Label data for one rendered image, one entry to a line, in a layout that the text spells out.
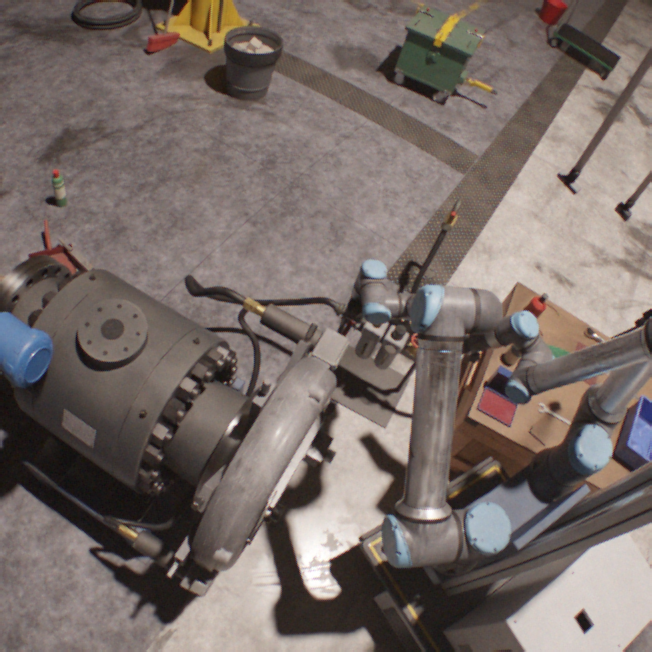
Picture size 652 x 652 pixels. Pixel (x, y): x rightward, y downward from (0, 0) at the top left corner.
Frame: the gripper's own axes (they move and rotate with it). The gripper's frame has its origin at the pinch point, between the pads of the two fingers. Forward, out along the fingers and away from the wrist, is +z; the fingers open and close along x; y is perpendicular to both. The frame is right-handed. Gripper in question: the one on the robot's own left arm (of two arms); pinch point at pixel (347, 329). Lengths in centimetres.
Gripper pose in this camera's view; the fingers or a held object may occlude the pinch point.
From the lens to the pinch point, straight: 227.3
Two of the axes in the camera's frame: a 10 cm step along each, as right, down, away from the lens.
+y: 4.4, -7.1, 5.5
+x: -8.7, -4.8, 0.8
